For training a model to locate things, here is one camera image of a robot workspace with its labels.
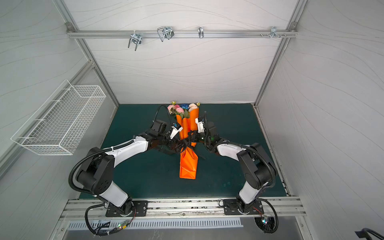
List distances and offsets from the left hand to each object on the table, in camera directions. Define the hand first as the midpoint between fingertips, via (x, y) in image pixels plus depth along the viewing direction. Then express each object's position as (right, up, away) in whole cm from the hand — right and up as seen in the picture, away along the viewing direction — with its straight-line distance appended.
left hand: (181, 138), depth 89 cm
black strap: (+7, -6, +4) cm, 10 cm away
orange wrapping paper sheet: (+5, -12, -3) cm, 13 cm away
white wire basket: (-55, +8, -22) cm, 60 cm away
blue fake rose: (0, +22, +25) cm, 33 cm away
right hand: (+6, +5, 0) cm, 8 cm away
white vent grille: (-5, -38, -19) cm, 43 cm away
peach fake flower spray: (+7, +22, +25) cm, 34 cm away
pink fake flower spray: (-10, +20, +23) cm, 32 cm away
